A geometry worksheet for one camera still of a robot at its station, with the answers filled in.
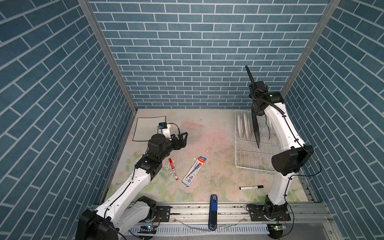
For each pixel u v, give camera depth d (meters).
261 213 0.74
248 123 0.94
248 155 0.94
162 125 0.67
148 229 0.72
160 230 0.77
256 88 0.63
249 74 0.69
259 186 0.83
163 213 0.72
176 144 0.68
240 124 0.96
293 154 0.48
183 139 0.70
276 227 0.72
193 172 0.87
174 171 0.88
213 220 0.71
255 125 0.86
